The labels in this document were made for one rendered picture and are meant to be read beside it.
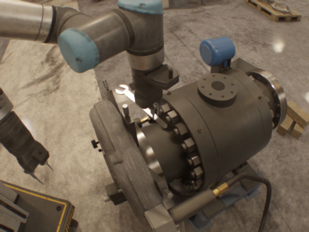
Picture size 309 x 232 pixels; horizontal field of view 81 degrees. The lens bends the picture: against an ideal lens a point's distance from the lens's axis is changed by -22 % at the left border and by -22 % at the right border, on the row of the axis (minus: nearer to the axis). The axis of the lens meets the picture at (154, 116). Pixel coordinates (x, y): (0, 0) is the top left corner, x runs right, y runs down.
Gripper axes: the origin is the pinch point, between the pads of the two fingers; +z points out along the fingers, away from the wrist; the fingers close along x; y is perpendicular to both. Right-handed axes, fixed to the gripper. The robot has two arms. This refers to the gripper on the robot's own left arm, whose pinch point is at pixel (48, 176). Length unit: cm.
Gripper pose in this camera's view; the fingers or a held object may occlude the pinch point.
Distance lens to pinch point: 62.5
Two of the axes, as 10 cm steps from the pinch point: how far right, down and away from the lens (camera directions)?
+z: 4.2, 7.6, 5.0
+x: 3.2, -6.4, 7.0
